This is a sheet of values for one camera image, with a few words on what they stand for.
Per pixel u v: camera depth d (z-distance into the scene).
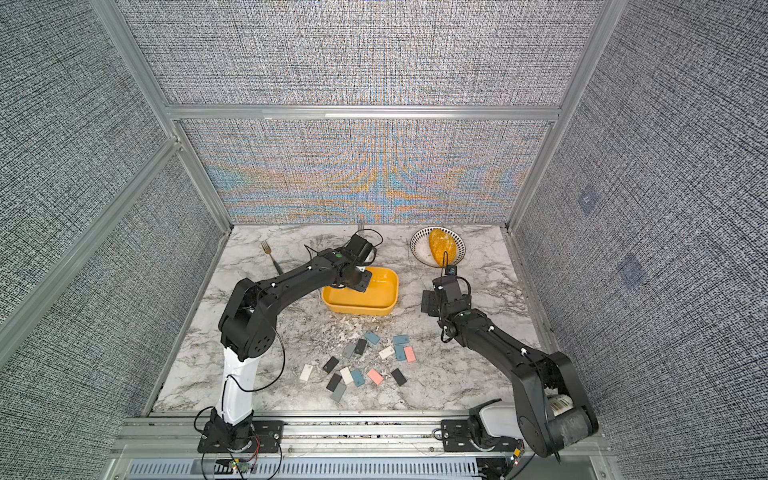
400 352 0.88
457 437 0.72
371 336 0.90
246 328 0.53
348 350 0.88
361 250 0.77
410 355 0.87
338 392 0.81
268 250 1.13
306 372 0.84
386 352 0.88
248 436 0.68
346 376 0.83
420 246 1.12
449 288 0.68
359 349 0.88
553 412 0.42
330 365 0.85
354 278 0.80
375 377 0.83
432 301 0.82
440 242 1.06
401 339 0.90
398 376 0.84
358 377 0.83
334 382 0.82
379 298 0.98
